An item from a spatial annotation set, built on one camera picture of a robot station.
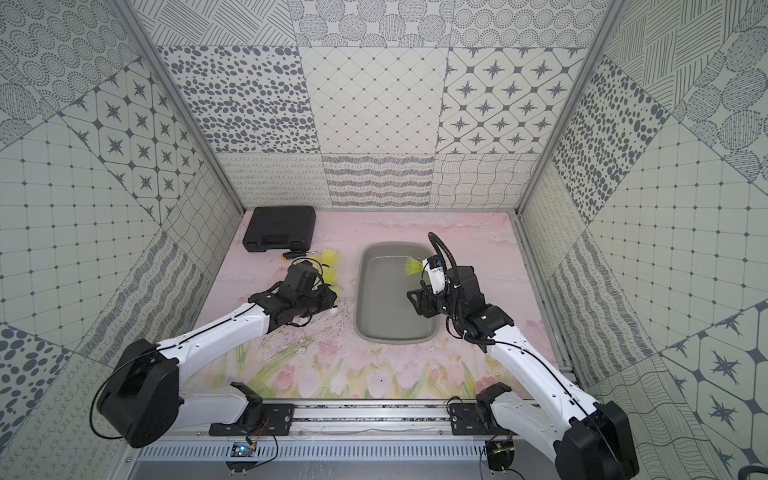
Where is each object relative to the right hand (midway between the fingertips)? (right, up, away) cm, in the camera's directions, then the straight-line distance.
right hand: (417, 295), depth 80 cm
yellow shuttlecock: (0, +6, +19) cm, 20 cm away
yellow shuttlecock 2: (-30, +8, +23) cm, 39 cm away
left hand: (-21, -2, +4) cm, 21 cm away
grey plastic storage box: (-10, -9, +15) cm, 20 cm away
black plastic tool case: (-53, +20, +39) cm, 69 cm away
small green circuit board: (-44, -36, -9) cm, 57 cm away
